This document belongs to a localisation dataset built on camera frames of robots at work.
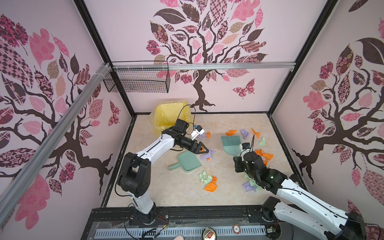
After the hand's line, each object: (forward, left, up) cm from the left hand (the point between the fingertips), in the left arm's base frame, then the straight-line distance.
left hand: (203, 152), depth 80 cm
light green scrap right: (+16, -43, -15) cm, 48 cm away
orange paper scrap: (-14, -5, -15) cm, 21 cm away
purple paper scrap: (+4, -3, -12) cm, 13 cm away
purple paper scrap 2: (-15, -25, -14) cm, 32 cm away
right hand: (-2, -17, -1) cm, 17 cm away
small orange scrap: (+23, -42, -15) cm, 50 cm away
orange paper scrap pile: (+5, -43, -15) cm, 46 cm away
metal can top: (-36, -1, -4) cm, 36 cm away
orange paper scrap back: (+24, -22, -15) cm, 36 cm away
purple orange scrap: (+21, -4, -13) cm, 25 cm away
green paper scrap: (-8, 0, -14) cm, 16 cm away
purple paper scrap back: (+23, -32, -15) cm, 42 cm away
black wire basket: (+45, +42, +18) cm, 64 cm away
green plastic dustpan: (+1, +9, -14) cm, 16 cm away
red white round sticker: (-34, -15, -14) cm, 40 cm away
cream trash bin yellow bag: (+26, +23, +4) cm, 35 cm away
